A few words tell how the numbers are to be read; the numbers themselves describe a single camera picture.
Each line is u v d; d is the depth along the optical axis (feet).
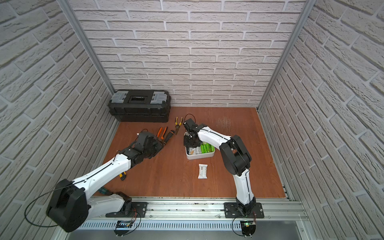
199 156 2.96
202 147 3.03
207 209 2.49
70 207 1.28
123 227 2.34
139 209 2.43
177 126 3.50
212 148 3.00
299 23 2.45
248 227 2.32
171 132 3.30
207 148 3.02
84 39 2.65
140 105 3.22
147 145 2.15
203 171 2.80
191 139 2.32
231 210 2.43
